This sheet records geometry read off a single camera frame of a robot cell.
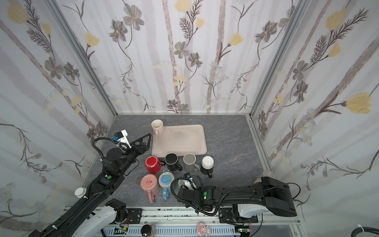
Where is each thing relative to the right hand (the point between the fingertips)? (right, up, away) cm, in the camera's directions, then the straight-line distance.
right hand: (185, 195), depth 77 cm
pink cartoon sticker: (+9, -12, -9) cm, 17 cm away
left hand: (-18, +32, -5) cm, 37 cm away
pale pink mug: (-20, +37, +25) cm, 49 cm away
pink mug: (-19, +8, -2) cm, 20 cm away
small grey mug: (-4, +8, -6) cm, 11 cm away
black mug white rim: (-9, +17, +7) cm, 20 cm away
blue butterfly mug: (-10, +9, -1) cm, 13 cm away
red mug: (-19, +15, +7) cm, 25 cm away
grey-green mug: (+2, +17, +7) cm, 19 cm away
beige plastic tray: (-5, +27, +28) cm, 39 cm away
